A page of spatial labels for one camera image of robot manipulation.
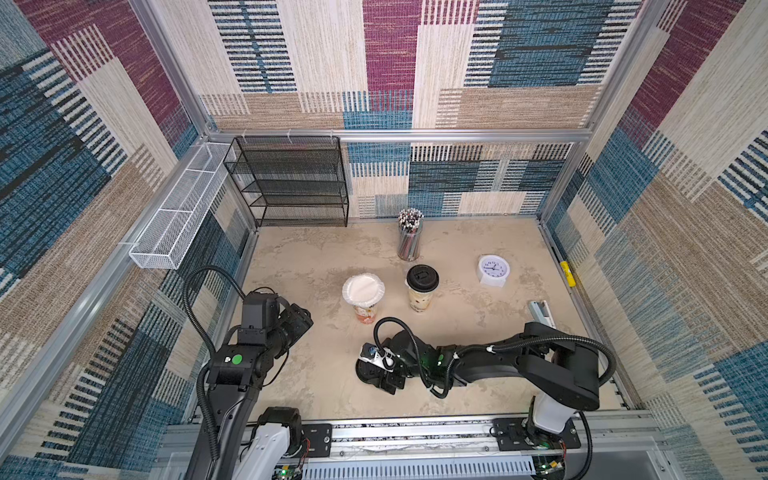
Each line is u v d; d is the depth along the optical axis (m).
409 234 0.98
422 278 0.83
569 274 1.07
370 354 0.71
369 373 0.82
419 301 0.87
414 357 0.64
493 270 1.02
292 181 1.10
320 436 0.74
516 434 0.73
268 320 0.54
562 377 0.45
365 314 0.85
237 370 0.46
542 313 0.93
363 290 0.81
